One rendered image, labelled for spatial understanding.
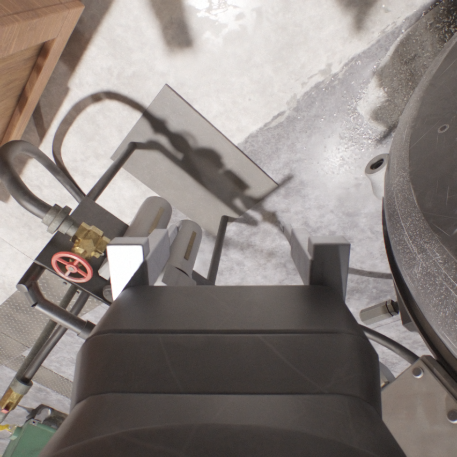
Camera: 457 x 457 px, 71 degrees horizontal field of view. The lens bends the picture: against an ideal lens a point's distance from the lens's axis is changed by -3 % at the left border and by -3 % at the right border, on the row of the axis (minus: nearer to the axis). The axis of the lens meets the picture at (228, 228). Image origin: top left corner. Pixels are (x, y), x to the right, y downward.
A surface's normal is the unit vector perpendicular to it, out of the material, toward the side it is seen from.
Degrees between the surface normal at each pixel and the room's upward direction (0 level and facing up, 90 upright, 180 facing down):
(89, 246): 90
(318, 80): 0
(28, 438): 90
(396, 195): 92
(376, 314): 60
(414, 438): 90
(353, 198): 0
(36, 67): 0
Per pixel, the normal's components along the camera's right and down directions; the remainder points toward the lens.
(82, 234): 0.51, -0.13
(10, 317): -0.13, 0.63
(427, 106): -0.74, -0.57
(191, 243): 0.67, -0.52
